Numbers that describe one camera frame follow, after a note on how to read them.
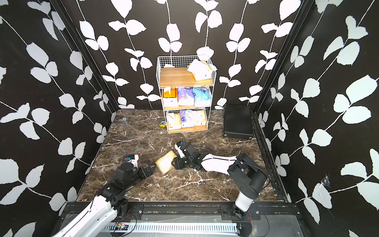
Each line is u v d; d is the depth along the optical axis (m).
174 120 1.07
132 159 0.76
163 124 1.11
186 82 0.78
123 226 0.71
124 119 1.10
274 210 0.76
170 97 0.84
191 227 0.70
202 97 0.88
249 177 0.46
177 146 0.81
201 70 0.76
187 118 1.04
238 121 1.21
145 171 0.73
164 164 0.86
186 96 0.86
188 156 0.69
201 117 1.08
